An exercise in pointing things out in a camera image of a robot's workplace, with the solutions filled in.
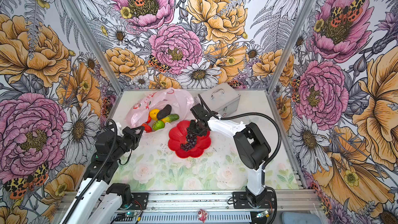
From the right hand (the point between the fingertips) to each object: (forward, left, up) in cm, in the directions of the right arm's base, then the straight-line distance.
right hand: (191, 135), depth 90 cm
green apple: (+7, +20, +1) cm, 21 cm away
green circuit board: (-36, +29, -6) cm, 46 cm away
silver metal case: (+19, -20, +9) cm, 29 cm away
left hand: (-5, +20, +15) cm, 26 cm away
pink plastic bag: (-1, +23, +22) cm, 32 cm away
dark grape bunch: (-4, 0, 0) cm, 4 cm away
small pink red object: (-38, -6, -2) cm, 38 cm away
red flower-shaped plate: (+3, +8, -5) cm, 10 cm away
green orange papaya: (+14, +14, -3) cm, 20 cm away
